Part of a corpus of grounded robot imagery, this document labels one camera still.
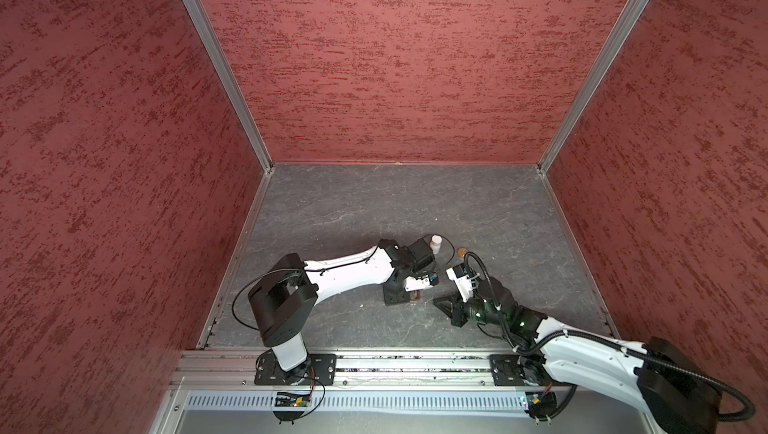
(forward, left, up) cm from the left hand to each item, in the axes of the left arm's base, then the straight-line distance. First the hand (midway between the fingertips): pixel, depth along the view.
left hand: (391, 293), depth 83 cm
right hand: (-5, -12, 0) cm, 13 cm away
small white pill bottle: (+15, -14, +2) cm, 21 cm away
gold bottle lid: (+15, -23, -3) cm, 28 cm away
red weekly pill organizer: (+1, -8, -3) cm, 8 cm away
